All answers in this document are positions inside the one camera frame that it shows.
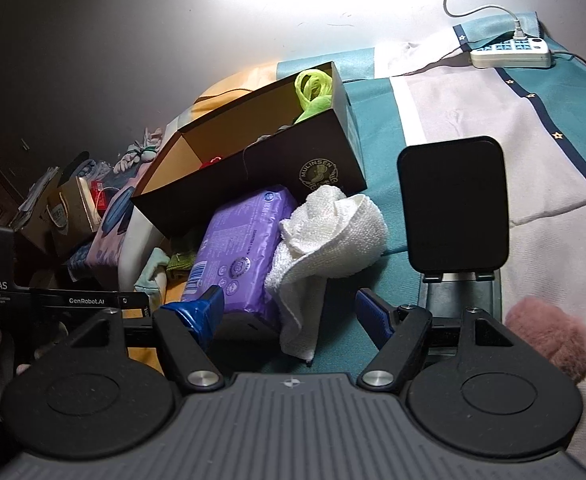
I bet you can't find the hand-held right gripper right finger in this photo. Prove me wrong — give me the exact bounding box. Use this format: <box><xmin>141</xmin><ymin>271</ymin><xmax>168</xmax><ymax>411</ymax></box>
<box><xmin>354</xmin><ymin>287</ymin><xmax>516</xmax><ymax>391</ymax></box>

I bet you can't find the white power cable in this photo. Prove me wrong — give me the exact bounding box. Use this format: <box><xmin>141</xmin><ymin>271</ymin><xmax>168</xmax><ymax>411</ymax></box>
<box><xmin>443</xmin><ymin>0</ymin><xmax>526</xmax><ymax>41</ymax></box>

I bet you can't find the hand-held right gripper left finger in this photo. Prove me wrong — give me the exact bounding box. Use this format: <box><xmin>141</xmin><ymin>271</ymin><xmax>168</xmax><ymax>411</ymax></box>
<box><xmin>68</xmin><ymin>285</ymin><xmax>226</xmax><ymax>393</ymax></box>

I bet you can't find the white power strip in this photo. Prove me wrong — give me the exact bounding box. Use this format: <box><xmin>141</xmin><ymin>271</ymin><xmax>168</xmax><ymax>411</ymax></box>
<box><xmin>469</xmin><ymin>37</ymin><xmax>554</xmax><ymax>69</ymax></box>

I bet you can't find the green knitted cloth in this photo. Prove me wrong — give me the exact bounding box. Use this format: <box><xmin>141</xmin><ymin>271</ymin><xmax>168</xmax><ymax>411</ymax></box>
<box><xmin>165</xmin><ymin>250</ymin><xmax>201</xmax><ymax>281</ymax></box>

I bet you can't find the purple wet wipes pack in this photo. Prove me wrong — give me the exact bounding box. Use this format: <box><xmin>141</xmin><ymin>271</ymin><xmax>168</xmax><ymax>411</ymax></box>
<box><xmin>180</xmin><ymin>185</ymin><xmax>301</xmax><ymax>331</ymax></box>

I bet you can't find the black phone stand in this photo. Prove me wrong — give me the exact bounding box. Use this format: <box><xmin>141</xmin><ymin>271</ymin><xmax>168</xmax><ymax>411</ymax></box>
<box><xmin>397</xmin><ymin>135</ymin><xmax>511</xmax><ymax>356</ymax></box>

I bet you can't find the stack of white papers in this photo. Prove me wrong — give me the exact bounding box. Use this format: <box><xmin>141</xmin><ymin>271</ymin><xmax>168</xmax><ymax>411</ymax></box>
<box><xmin>8</xmin><ymin>165</ymin><xmax>61</xmax><ymax>231</ymax></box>

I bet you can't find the gold paper bag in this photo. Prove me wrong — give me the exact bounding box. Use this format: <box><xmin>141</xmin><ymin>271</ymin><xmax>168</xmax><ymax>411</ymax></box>
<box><xmin>46</xmin><ymin>175</ymin><xmax>104</xmax><ymax>261</ymax></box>

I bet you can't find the thin black cable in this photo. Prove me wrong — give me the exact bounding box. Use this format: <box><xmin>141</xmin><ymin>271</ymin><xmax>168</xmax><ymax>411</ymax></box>
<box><xmin>550</xmin><ymin>50</ymin><xmax>586</xmax><ymax>86</ymax></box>

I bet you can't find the small red item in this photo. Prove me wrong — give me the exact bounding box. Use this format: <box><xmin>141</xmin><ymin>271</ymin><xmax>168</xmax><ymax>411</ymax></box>
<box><xmin>89</xmin><ymin>180</ymin><xmax>111</xmax><ymax>211</ymax></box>

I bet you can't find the white towel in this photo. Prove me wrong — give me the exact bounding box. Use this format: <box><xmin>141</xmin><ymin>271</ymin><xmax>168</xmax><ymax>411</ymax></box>
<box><xmin>264</xmin><ymin>185</ymin><xmax>389</xmax><ymax>363</ymax></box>

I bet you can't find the brown cardboard box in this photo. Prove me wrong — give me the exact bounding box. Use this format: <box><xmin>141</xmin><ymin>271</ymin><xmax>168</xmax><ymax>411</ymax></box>
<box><xmin>130</xmin><ymin>61</ymin><xmax>368</xmax><ymax>241</ymax></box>

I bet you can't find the pink printed pillow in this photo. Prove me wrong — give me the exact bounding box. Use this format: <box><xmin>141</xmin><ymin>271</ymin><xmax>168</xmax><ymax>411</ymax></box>
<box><xmin>86</xmin><ymin>125</ymin><xmax>184</xmax><ymax>281</ymax></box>

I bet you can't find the teal grey striped bed sheet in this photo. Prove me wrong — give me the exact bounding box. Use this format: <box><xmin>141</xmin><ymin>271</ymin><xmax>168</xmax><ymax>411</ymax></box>
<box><xmin>123</xmin><ymin>10</ymin><xmax>586</xmax><ymax>476</ymax></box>

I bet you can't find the green plush toy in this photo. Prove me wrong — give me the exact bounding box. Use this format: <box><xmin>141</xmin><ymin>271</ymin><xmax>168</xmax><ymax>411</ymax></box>
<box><xmin>293</xmin><ymin>69</ymin><xmax>335</xmax><ymax>126</ymax></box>

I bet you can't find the pink plush toy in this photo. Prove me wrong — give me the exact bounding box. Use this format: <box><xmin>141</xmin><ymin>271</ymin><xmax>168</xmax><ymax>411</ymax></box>
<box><xmin>504</xmin><ymin>296</ymin><xmax>586</xmax><ymax>386</ymax></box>

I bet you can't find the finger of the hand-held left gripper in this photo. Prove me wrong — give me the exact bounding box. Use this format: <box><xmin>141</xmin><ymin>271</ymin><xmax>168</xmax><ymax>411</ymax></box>
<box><xmin>118</xmin><ymin>294</ymin><xmax>150</xmax><ymax>318</ymax></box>

